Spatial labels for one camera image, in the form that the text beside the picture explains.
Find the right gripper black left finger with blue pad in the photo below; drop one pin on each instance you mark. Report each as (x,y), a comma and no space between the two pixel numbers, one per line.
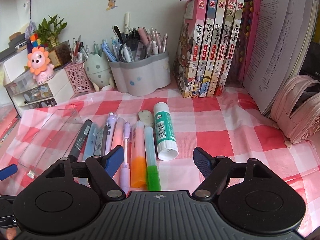
(101,171)

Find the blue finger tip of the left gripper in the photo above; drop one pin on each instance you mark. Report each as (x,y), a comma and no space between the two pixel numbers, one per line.
(8,171)

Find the white mini drawer unit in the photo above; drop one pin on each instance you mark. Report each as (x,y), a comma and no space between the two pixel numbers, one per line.
(27,94)

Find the small purple mechanical pencil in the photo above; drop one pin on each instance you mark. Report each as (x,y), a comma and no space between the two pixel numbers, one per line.
(125,167)

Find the potted bamboo plant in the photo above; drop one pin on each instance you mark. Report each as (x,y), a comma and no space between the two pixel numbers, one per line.
(48,32)

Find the pink spine comic book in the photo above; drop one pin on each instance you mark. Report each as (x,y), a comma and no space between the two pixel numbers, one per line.
(189,46)

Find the grey flower-shaped pen holder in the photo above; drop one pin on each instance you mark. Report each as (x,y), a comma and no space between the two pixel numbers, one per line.
(142,77)

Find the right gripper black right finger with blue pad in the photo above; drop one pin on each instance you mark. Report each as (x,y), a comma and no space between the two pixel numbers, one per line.
(215,171)

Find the pink frosted highlighter pen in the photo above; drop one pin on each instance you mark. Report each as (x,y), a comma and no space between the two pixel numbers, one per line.
(118,133)

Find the stack of printed papers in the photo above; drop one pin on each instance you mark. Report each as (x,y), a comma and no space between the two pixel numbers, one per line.
(284,32)

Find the red white checkered tablecloth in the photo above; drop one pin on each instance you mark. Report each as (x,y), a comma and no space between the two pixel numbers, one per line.
(229,125)

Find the blue spine comic book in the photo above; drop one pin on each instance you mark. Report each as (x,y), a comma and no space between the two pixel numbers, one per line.
(207,36)

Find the blue highlighter pen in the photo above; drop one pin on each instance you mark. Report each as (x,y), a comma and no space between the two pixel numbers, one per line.
(91,140)

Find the pink perforated pen holder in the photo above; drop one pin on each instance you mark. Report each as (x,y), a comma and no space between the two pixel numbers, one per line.
(78,78)

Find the green highlighter pen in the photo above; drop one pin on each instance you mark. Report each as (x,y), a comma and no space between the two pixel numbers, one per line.
(153,180)

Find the clear plastic tray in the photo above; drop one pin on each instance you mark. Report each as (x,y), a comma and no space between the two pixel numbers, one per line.
(51,142)

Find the green egg-shaped pen holder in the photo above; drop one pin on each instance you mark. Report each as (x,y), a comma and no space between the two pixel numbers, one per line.
(99,72)

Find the green white glue stick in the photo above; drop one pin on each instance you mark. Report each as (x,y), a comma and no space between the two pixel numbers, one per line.
(167,148)

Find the black marker pen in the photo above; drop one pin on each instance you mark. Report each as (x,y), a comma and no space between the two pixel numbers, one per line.
(79,142)

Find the dirty white eraser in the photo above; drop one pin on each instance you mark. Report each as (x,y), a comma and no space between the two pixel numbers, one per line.
(146,117)

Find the orange highlighter pen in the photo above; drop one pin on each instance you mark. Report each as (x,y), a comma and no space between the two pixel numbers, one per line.
(138,159)

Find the black magnifying glass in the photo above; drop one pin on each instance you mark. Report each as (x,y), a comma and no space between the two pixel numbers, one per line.
(132,50)

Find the pink lion toy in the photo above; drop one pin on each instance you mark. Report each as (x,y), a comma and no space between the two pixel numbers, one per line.
(40,65)

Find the tan spine comic book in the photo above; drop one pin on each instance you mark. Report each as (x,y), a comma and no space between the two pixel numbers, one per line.
(227,24)

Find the purple pen with dome cap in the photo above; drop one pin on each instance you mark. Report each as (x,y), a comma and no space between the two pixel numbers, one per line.
(110,125)

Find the white spine comic book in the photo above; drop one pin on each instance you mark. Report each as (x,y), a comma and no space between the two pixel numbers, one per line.
(231,47)

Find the pink pencil case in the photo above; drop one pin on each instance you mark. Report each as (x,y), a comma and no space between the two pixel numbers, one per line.
(296,108)

